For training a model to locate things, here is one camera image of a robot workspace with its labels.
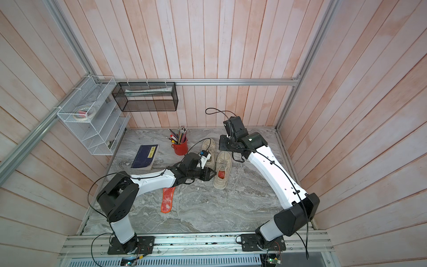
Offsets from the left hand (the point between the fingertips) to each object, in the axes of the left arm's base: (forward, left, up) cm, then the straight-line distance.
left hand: (213, 174), depth 88 cm
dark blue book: (+16, +43, -8) cm, 47 cm away
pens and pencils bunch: (+23, +19, +5) cm, 30 cm away
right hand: (+7, -4, +19) cm, 21 cm away
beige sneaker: (+4, -6, 0) cm, 7 cm away
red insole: (+2, -5, -4) cm, 7 cm away
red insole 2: (-12, +24, -7) cm, 28 cm away
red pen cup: (+21, +20, -4) cm, 29 cm away
